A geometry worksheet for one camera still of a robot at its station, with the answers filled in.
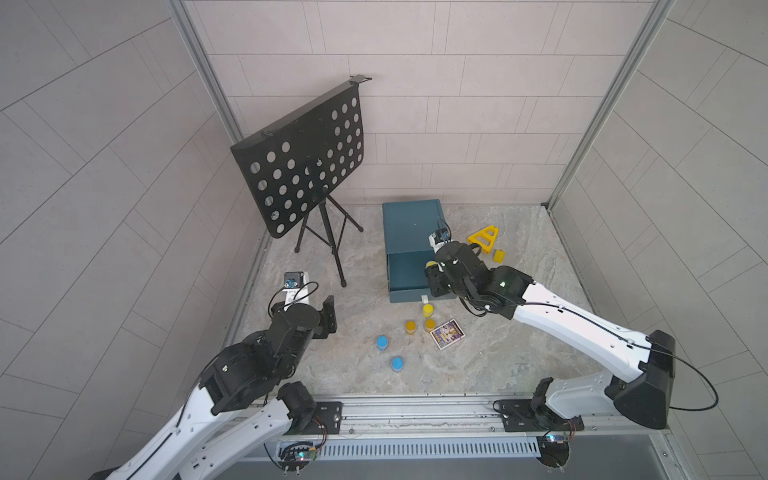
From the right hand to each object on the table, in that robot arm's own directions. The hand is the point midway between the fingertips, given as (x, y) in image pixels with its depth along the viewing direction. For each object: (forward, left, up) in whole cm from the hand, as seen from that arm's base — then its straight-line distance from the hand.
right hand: (427, 272), depth 75 cm
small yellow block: (+17, -28, -20) cm, 38 cm away
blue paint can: (-10, +13, -18) cm, 24 cm away
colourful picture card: (-9, -5, -19) cm, 21 cm away
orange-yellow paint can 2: (-6, -1, -18) cm, 19 cm away
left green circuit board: (-34, +32, -17) cm, 50 cm away
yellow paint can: (-1, -1, -19) cm, 19 cm away
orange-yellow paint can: (-7, +5, -17) cm, 19 cm away
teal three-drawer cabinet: (+15, +3, +2) cm, 15 cm away
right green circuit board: (-36, -27, -24) cm, 51 cm away
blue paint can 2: (-16, +9, -19) cm, 26 cm away
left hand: (-7, +24, +3) cm, 25 cm away
